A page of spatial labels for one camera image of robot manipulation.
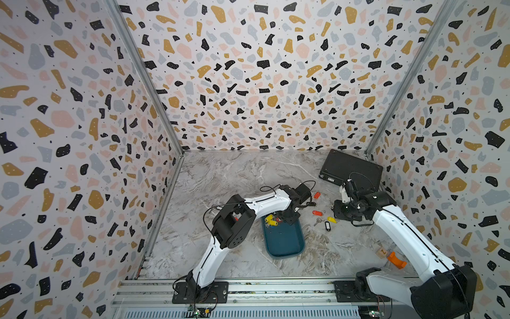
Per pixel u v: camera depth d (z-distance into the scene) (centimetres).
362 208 56
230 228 53
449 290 39
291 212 81
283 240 83
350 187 64
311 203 100
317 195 103
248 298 73
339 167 112
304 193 76
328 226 92
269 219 92
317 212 95
